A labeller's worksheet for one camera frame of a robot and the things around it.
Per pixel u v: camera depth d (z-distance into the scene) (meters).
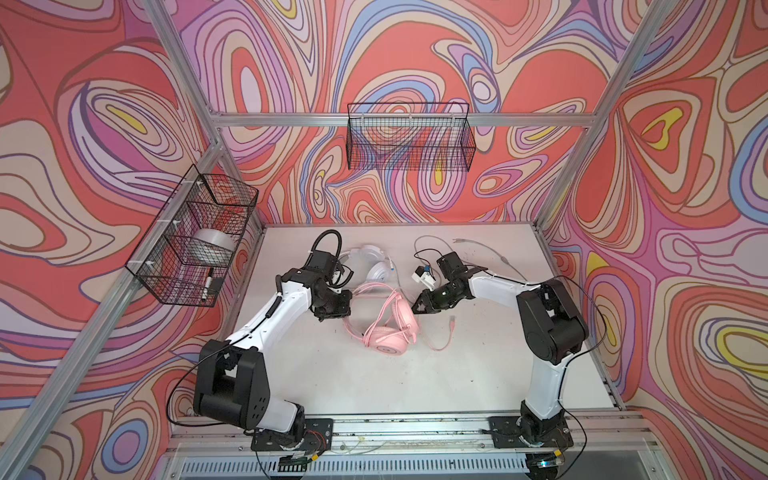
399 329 0.72
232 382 0.42
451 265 0.79
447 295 0.81
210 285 0.72
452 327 0.93
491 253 1.11
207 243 0.69
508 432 0.73
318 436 0.72
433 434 0.75
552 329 0.51
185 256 0.73
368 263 1.02
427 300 0.83
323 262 0.69
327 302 0.71
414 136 0.96
